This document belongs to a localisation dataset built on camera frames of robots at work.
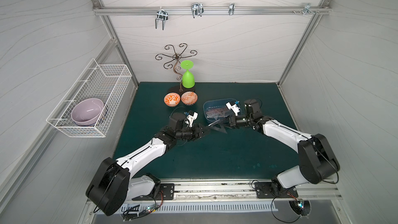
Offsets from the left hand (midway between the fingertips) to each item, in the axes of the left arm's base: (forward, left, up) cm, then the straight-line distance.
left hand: (208, 133), depth 76 cm
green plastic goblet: (+32, +13, +5) cm, 35 cm away
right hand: (+6, -5, -1) cm, 9 cm away
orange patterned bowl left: (+33, +26, -14) cm, 44 cm away
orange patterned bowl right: (+35, +14, -16) cm, 41 cm away
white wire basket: (+20, +53, +15) cm, 58 cm away
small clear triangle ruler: (+5, -5, -3) cm, 8 cm away
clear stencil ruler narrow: (+23, -5, -15) cm, 28 cm away
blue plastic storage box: (+30, -6, -13) cm, 33 cm away
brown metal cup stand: (+43, +20, +15) cm, 49 cm away
